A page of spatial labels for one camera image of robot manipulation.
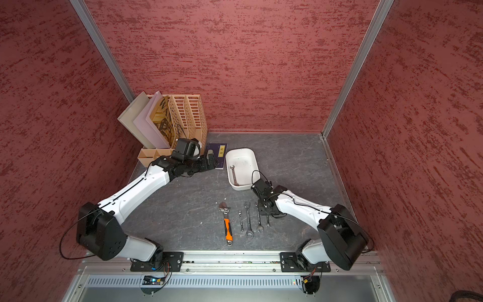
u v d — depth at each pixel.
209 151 1.17
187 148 0.64
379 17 0.73
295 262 0.73
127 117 0.90
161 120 0.98
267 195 0.63
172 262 0.74
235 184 0.96
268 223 0.85
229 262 0.76
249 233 0.81
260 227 0.83
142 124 0.90
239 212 0.87
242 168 1.03
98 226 0.41
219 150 1.10
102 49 0.82
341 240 0.43
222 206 0.88
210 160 0.74
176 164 0.59
